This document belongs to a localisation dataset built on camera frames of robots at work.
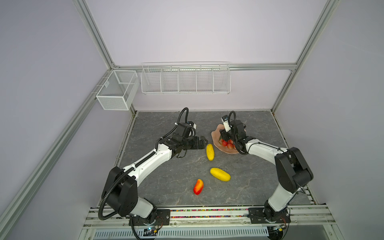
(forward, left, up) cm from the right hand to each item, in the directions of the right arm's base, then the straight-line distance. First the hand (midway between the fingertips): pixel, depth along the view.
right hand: (226, 128), depth 94 cm
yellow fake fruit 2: (-27, +5, -9) cm, 29 cm away
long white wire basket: (+28, +26, +18) cm, 43 cm away
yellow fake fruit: (-12, +10, -9) cm, 19 cm away
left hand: (-15, +16, +4) cm, 22 cm away
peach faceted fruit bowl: (-1, +6, -8) cm, 10 cm away
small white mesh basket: (+24, +73, +12) cm, 78 cm away
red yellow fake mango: (-34, +18, -9) cm, 39 cm away
